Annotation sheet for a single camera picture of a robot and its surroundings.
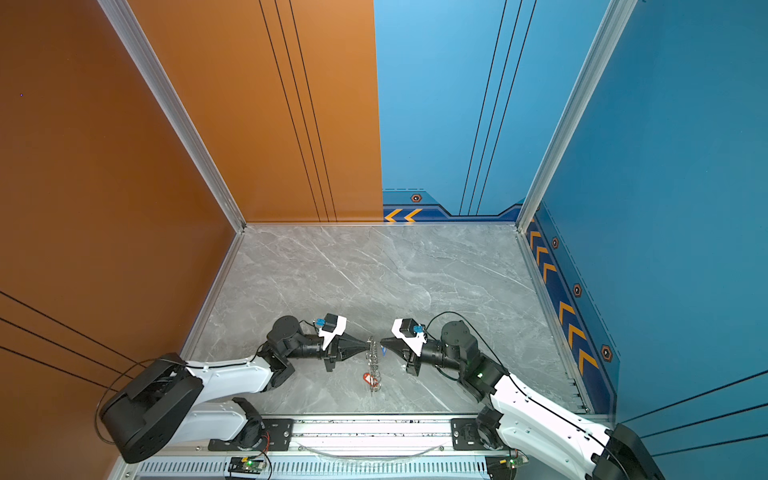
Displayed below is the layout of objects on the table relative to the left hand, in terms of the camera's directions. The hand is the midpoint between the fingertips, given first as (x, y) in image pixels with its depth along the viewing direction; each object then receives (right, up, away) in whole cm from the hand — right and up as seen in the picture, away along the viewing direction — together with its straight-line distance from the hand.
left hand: (368, 346), depth 72 cm
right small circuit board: (+35, -26, -2) cm, 43 cm away
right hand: (+4, +1, -1) cm, 4 cm away
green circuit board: (-29, -28, -1) cm, 40 cm away
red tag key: (0, -13, +11) cm, 16 cm away
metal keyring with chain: (0, -9, +13) cm, 16 cm away
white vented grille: (+16, -28, -2) cm, 32 cm away
